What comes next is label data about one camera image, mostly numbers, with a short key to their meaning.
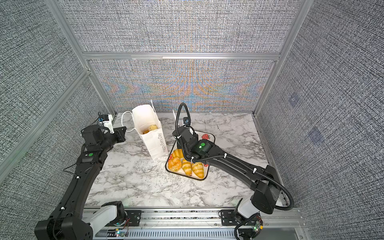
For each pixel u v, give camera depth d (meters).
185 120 0.65
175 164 0.88
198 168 0.86
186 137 0.55
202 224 0.73
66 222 0.38
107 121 0.66
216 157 0.48
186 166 0.88
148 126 1.00
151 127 0.99
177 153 0.92
